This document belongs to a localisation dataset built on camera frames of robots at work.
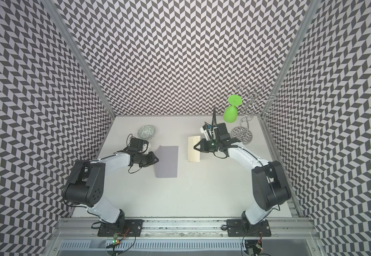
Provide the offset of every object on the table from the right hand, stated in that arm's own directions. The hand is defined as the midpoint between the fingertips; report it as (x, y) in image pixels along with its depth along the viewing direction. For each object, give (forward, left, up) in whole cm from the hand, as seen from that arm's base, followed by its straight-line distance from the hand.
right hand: (194, 150), depth 85 cm
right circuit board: (-41, -27, -13) cm, 51 cm away
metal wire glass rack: (+19, -30, +19) cm, 40 cm away
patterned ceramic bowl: (+22, +33, -12) cm, 42 cm away
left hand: (0, +23, -12) cm, 26 cm away
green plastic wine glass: (+17, -20, +11) cm, 28 cm away
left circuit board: (-39, +34, -8) cm, 52 cm away
